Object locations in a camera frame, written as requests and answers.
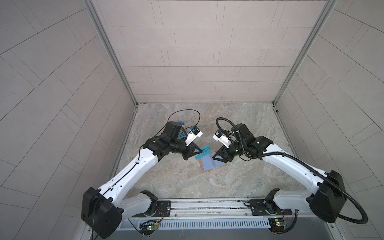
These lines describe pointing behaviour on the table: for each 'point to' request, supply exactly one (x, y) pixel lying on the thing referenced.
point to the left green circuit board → (149, 227)
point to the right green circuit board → (276, 224)
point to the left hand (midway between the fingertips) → (203, 150)
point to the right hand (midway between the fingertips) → (215, 157)
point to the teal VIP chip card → (206, 150)
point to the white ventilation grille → (211, 223)
